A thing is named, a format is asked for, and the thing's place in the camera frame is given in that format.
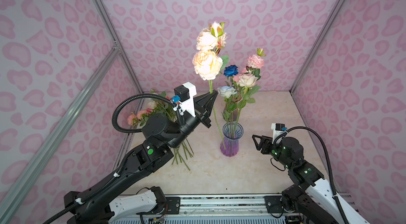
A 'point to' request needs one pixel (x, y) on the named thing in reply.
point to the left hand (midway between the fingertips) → (215, 90)
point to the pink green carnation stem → (141, 115)
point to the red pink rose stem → (180, 150)
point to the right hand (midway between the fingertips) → (256, 136)
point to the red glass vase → (231, 109)
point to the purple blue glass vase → (229, 145)
